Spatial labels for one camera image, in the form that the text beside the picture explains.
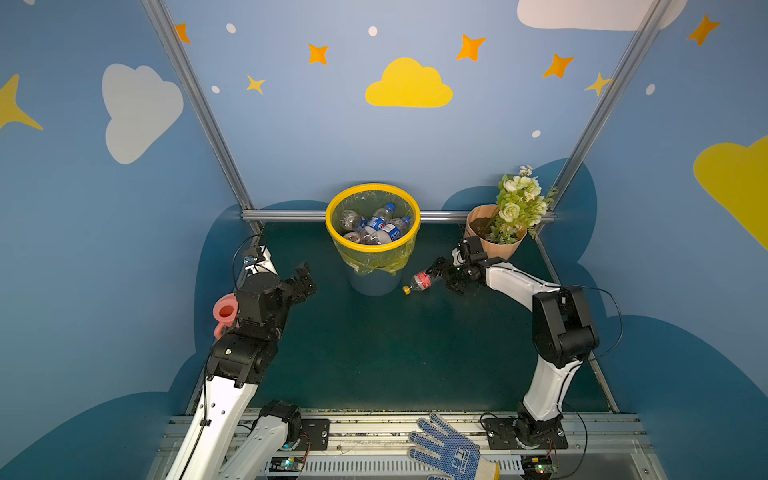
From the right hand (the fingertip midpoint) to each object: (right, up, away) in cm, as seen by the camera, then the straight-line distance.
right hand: (436, 274), depth 97 cm
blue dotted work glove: (+1, -43, -25) cm, 50 cm away
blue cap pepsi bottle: (-18, +18, -6) cm, 26 cm away
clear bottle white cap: (-27, +16, -8) cm, 33 cm away
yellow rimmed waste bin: (-20, +2, -14) cm, 25 cm away
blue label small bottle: (-16, +11, -15) cm, 24 cm away
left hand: (-38, +3, -29) cm, 48 cm away
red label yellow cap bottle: (-5, -3, +4) cm, 7 cm away
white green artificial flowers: (+25, +22, -7) cm, 34 cm away
